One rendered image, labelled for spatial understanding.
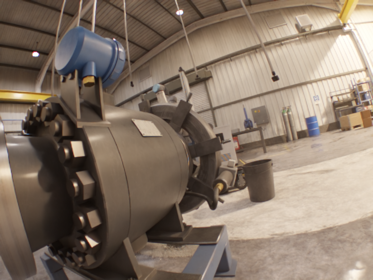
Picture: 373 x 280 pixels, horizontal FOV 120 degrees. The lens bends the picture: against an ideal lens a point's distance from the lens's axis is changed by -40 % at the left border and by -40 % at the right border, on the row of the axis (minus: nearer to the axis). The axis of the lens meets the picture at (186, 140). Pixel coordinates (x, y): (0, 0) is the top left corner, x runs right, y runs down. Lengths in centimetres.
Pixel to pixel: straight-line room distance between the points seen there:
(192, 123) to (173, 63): 1079
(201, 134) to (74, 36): 82
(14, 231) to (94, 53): 44
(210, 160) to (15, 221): 94
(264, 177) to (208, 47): 991
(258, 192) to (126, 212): 142
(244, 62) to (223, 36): 213
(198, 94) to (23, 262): 1021
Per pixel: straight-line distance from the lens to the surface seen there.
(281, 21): 1114
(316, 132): 867
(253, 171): 167
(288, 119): 888
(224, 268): 94
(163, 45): 1248
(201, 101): 1014
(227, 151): 222
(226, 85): 987
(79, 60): 49
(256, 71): 978
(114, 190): 42
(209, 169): 104
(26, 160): 47
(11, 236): 39
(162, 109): 115
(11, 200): 38
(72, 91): 48
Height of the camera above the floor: 63
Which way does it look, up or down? 4 degrees up
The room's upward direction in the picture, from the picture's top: 12 degrees counter-clockwise
